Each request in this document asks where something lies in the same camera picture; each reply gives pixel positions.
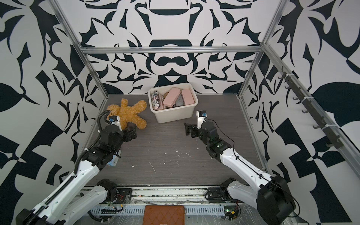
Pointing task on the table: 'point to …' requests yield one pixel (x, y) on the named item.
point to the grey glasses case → (179, 101)
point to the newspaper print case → (155, 100)
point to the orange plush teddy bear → (128, 114)
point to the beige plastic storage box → (175, 114)
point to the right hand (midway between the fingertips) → (191, 120)
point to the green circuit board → (230, 212)
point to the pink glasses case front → (161, 107)
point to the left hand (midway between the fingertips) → (126, 125)
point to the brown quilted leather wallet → (163, 214)
